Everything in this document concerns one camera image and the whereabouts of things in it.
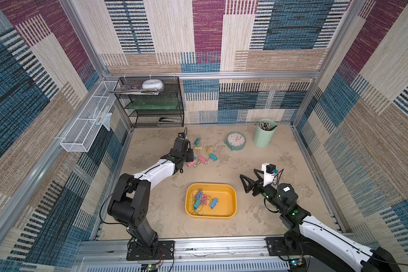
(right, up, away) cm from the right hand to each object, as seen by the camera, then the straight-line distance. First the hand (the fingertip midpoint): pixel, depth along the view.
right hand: (248, 171), depth 78 cm
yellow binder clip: (-26, -14, +9) cm, 31 cm away
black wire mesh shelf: (-53, +38, +28) cm, 71 cm away
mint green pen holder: (+15, +18, +24) cm, 33 cm away
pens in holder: (+14, +23, +19) cm, 32 cm away
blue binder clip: (-15, -16, +9) cm, 24 cm away
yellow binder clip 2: (-23, -20, +5) cm, 31 cm away
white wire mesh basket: (-85, +16, +12) cm, 88 cm away
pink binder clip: (-20, -15, +8) cm, 27 cm away
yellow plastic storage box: (-9, -13, +10) cm, 19 cm away
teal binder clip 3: (-25, +14, +33) cm, 44 cm away
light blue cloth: (-65, +23, +1) cm, 69 cm away
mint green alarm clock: (-1, +14, +30) cm, 34 cm away
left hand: (-29, +9, +17) cm, 35 cm away
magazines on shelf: (-57, +42, +14) cm, 72 cm away
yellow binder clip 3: (-24, +9, +28) cm, 38 cm away
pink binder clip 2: (-22, +3, +24) cm, 33 cm away
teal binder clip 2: (-15, +4, +27) cm, 31 cm away
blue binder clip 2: (-23, -13, +9) cm, 28 cm away
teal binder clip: (-24, -17, +5) cm, 29 cm away
